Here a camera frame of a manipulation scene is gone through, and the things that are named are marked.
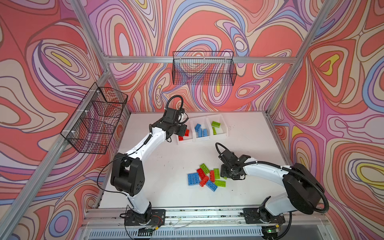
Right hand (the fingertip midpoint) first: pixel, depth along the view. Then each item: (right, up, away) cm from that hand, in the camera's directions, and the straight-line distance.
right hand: (227, 177), depth 87 cm
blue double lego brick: (-20, -1, -2) cm, 20 cm away
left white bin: (-25, +21, +13) cm, 35 cm away
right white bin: (0, +26, +20) cm, 33 cm away
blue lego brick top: (-18, +30, +20) cm, 40 cm away
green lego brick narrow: (-5, +27, +20) cm, 34 cm away
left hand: (-26, +30, +1) cm, 40 cm away
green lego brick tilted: (-14, +5, +1) cm, 14 cm away
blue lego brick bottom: (-10, -4, -4) cm, 11 cm away
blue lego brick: (-16, +25, +17) cm, 34 cm away
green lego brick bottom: (-5, -3, -3) cm, 6 cm away
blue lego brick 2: (-12, +26, +18) cm, 34 cm away
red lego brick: (-29, +22, +14) cm, 39 cm away
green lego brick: (-3, +32, +24) cm, 40 cm away
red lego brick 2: (-25, +26, +17) cm, 40 cm away
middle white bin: (-14, +34, +20) cm, 42 cm away
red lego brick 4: (-14, -1, -4) cm, 15 cm away
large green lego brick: (-6, +2, 0) cm, 7 cm away
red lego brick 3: (-16, +2, +1) cm, 16 cm away
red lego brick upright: (-10, +2, -3) cm, 10 cm away
